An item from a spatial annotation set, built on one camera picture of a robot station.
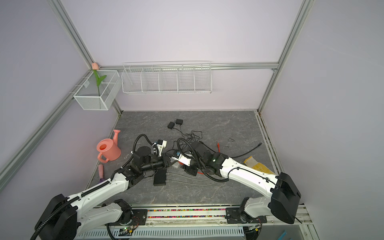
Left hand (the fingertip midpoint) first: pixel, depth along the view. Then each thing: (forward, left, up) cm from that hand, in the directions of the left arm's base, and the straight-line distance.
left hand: (180, 160), depth 75 cm
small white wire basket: (+34, +50, +16) cm, 63 cm away
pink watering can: (+14, +43, -7) cm, 45 cm away
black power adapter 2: (+41, +3, -17) cm, 44 cm away
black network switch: (-2, +14, -17) cm, 22 cm away
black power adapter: (+37, +9, -17) cm, 42 cm away
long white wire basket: (+55, +7, +12) cm, 57 cm away
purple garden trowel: (+3, +48, -16) cm, 51 cm away
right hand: (0, -2, -3) cm, 3 cm away
